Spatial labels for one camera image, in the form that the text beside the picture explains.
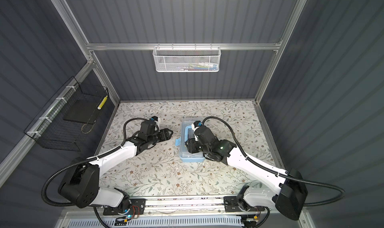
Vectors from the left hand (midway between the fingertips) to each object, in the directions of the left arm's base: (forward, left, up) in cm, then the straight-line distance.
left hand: (169, 132), depth 88 cm
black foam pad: (+7, +43, +16) cm, 46 cm away
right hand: (-12, -12, +6) cm, 18 cm away
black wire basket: (-1, +48, +16) cm, 51 cm away
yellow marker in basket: (+9, +36, +16) cm, 40 cm away
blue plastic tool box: (-1, -11, 0) cm, 11 cm away
